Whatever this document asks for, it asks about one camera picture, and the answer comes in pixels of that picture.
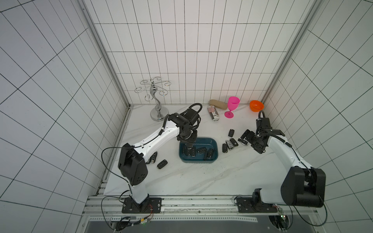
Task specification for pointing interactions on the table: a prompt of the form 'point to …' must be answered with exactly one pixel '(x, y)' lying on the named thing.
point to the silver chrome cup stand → (159, 113)
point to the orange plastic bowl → (256, 106)
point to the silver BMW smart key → (229, 145)
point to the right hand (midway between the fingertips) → (247, 139)
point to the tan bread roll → (218, 104)
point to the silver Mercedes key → (234, 142)
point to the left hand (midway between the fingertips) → (189, 143)
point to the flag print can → (213, 113)
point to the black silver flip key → (153, 157)
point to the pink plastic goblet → (232, 103)
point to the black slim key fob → (231, 133)
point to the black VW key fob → (224, 148)
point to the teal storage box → (200, 158)
